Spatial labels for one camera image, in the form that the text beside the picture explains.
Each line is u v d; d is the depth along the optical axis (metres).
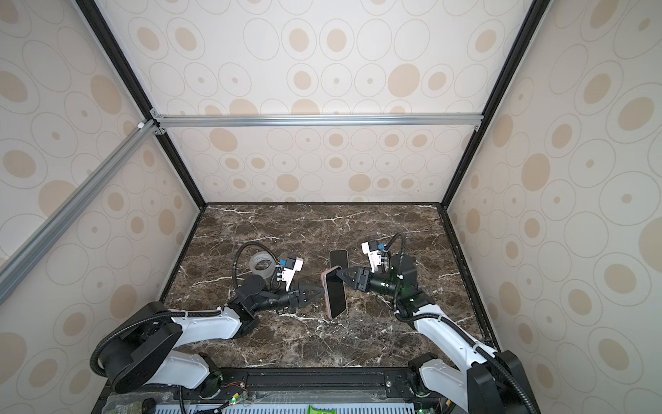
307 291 0.71
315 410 0.69
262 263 1.00
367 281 0.68
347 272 0.73
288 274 0.69
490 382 0.40
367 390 0.73
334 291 0.73
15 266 0.51
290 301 0.66
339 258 1.01
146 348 0.43
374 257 0.71
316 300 0.73
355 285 0.69
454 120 0.91
